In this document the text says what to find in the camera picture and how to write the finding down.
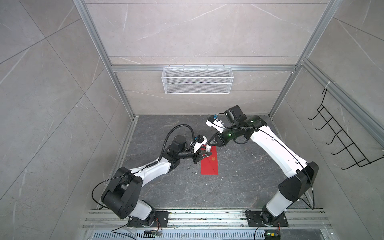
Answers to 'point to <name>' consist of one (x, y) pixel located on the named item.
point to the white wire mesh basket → (197, 80)
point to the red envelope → (209, 165)
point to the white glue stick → (208, 148)
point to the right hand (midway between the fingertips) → (210, 141)
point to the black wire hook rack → (359, 160)
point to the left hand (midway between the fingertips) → (210, 148)
